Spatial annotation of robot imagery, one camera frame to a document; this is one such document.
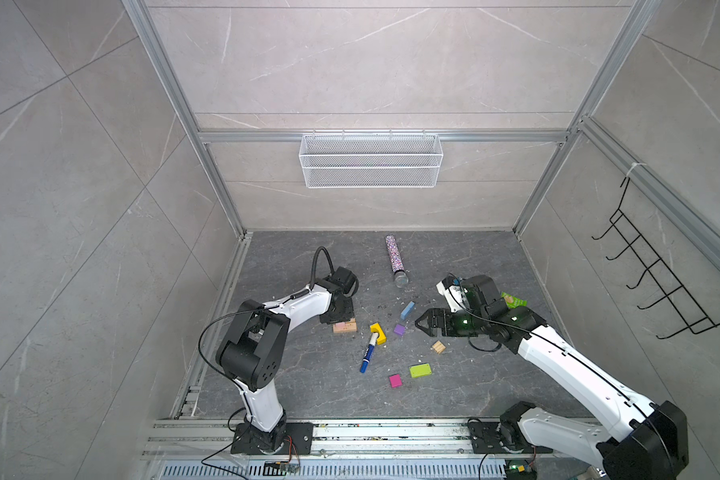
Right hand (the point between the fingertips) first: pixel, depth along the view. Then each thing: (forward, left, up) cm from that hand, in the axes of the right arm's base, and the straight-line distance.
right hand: (427, 321), depth 78 cm
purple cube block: (+5, +6, -16) cm, 18 cm away
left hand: (+11, +23, -12) cm, 29 cm away
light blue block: (+11, +3, -14) cm, 18 cm away
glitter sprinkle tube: (+24, +4, -13) cm, 28 cm away
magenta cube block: (-11, +8, -15) cm, 20 cm away
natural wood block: (+6, +21, -15) cm, 26 cm away
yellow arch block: (+4, +13, -13) cm, 19 cm away
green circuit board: (-31, -20, -16) cm, 41 cm away
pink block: (+6, +24, -13) cm, 28 cm away
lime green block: (-8, +1, -15) cm, 17 cm away
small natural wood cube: (-1, -6, -15) cm, 16 cm away
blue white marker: (-2, +16, -15) cm, 22 cm away
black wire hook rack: (-10, -50, +17) cm, 54 cm away
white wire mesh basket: (+54, +13, +14) cm, 57 cm away
